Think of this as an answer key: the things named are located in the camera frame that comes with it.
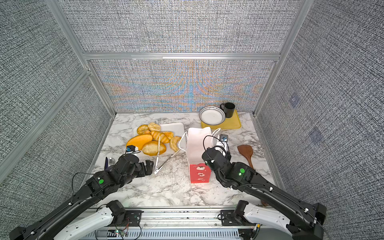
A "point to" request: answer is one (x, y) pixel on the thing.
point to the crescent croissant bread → (174, 143)
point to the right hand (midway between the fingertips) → (212, 147)
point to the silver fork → (112, 161)
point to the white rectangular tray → (178, 130)
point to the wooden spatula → (247, 151)
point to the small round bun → (143, 129)
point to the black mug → (228, 108)
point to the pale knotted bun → (154, 126)
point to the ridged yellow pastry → (165, 137)
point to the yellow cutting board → (232, 123)
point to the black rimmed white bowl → (212, 115)
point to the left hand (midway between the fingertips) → (149, 163)
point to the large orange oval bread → (139, 140)
